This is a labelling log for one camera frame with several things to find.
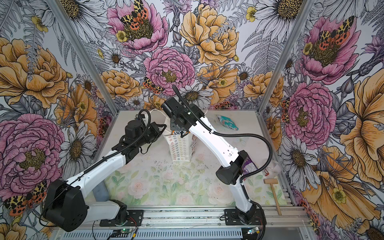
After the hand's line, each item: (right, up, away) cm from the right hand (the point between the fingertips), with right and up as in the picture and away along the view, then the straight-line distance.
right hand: (182, 128), depth 75 cm
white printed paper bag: (-1, -9, +8) cm, 12 cm away
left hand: (-8, -1, +5) cm, 9 cm away
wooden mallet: (+50, -30, +10) cm, 59 cm away
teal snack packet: (+28, +3, +27) cm, 39 cm away
